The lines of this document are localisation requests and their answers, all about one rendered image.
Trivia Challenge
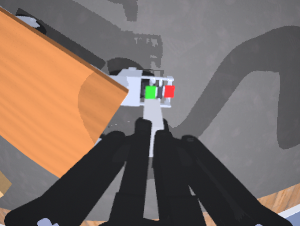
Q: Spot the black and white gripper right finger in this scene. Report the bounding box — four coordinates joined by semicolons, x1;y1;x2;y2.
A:
151;99;293;226

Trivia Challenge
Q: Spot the tan cardboard box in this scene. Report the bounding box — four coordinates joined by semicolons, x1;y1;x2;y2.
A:
0;171;12;197

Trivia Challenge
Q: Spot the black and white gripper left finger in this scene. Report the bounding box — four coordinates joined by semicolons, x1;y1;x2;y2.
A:
4;99;153;226

